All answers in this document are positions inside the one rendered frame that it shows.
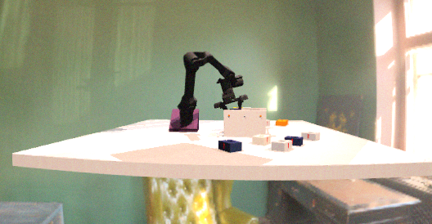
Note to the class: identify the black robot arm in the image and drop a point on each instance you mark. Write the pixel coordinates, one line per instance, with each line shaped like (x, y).
(192, 63)

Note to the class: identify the orange rectangular block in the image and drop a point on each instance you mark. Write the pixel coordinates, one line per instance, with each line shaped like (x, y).
(282, 123)

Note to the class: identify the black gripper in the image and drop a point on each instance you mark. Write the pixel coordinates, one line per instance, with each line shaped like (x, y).
(239, 99)

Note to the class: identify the white block with red arrow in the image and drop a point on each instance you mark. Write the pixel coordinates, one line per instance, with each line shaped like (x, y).
(310, 136)

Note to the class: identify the small beige block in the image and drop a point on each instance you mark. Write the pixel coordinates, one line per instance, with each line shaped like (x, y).
(261, 139)

